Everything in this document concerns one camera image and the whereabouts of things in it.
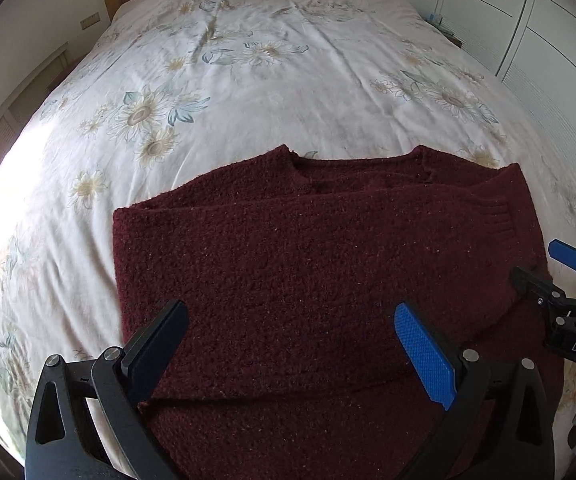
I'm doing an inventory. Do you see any wooden nightstand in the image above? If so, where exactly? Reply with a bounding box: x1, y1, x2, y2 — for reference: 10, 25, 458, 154
430, 19, 465, 50

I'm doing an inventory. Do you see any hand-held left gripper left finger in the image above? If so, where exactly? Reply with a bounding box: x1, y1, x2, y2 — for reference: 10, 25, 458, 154
25, 300, 190, 480

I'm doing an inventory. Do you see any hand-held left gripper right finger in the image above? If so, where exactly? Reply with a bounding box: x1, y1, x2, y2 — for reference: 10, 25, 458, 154
393, 302, 556, 480

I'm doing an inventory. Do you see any white floral duvet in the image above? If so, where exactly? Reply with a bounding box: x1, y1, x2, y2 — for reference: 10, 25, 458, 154
0, 0, 576, 461

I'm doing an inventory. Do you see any white wardrobe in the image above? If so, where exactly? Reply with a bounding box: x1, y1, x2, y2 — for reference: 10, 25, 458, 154
438, 0, 576, 177

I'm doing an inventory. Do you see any dark red knitted sweater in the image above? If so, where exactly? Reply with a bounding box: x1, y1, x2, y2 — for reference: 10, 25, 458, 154
112, 144, 576, 480

